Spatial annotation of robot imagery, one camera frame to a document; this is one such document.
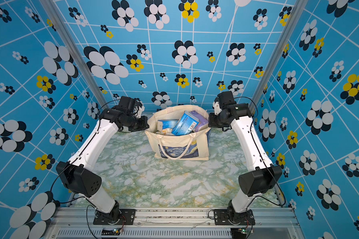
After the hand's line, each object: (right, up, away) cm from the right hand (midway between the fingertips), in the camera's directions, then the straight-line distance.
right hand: (214, 121), depth 78 cm
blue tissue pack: (-26, -2, +2) cm, 26 cm away
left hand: (-34, -1, +2) cm, 34 cm away
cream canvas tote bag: (-11, -14, +4) cm, 18 cm away
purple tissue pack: (-5, 0, +2) cm, 6 cm away
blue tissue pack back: (-15, -2, -5) cm, 16 cm away
